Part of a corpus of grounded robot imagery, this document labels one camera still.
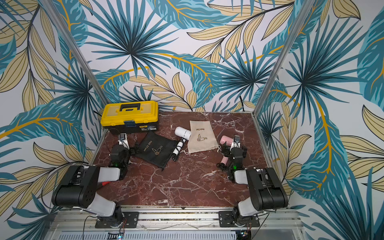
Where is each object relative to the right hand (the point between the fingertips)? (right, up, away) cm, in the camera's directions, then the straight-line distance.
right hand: (235, 143), depth 91 cm
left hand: (-66, 0, +1) cm, 66 cm away
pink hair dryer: (-2, +1, +9) cm, 9 cm away
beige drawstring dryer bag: (-20, +3, +15) cm, 25 cm away
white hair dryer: (-31, +4, +9) cm, 32 cm away
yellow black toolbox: (-63, +16, +5) cm, 65 cm away
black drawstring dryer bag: (-50, -5, +6) cm, 51 cm away
